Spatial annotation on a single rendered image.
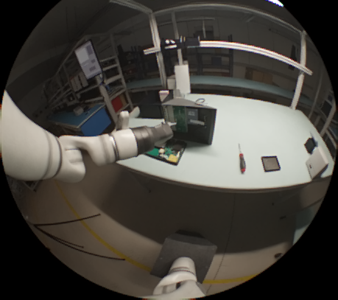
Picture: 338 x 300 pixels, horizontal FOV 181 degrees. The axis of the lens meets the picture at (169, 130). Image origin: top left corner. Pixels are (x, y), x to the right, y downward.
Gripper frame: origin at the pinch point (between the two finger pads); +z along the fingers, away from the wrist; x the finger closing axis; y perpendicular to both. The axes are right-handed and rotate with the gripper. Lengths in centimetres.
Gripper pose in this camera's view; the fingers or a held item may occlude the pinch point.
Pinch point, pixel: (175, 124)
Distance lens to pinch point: 38.9
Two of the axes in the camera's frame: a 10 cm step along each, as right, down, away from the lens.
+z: 7.3, -1.9, 6.5
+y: 4.2, 8.8, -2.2
